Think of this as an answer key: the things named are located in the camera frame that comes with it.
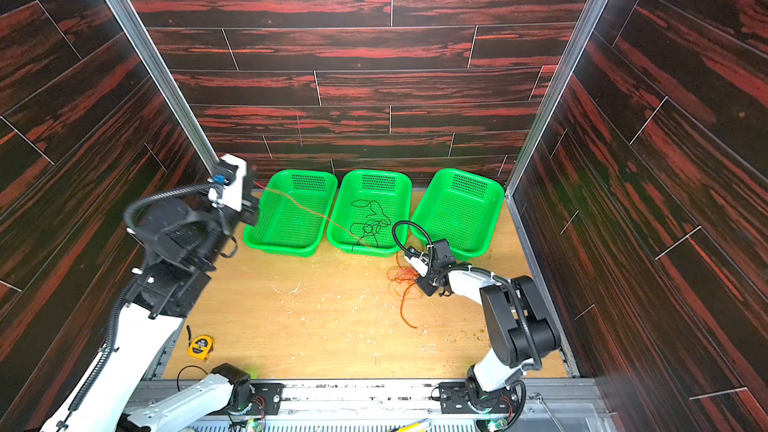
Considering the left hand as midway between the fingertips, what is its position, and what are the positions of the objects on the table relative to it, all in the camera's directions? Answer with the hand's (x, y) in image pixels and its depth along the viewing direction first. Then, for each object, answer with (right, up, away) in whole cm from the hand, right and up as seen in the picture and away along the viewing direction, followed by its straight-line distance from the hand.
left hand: (252, 169), depth 58 cm
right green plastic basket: (+58, -6, +59) cm, 83 cm away
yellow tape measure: (-24, -45, +22) cm, 56 cm away
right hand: (+43, -28, +39) cm, 64 cm away
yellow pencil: (+34, -59, +12) cm, 70 cm away
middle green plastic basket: (+29, +2, +62) cm, 68 cm away
